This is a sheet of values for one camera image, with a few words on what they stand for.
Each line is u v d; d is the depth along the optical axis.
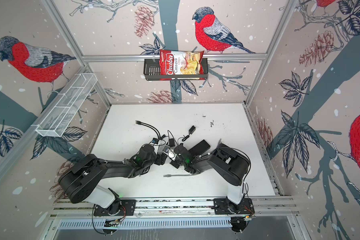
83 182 0.44
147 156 0.71
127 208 0.73
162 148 0.81
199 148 0.95
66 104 0.78
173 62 0.88
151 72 0.94
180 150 0.80
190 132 1.01
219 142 0.98
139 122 1.10
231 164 0.50
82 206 0.76
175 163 0.81
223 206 0.74
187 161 0.72
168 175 0.84
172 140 0.97
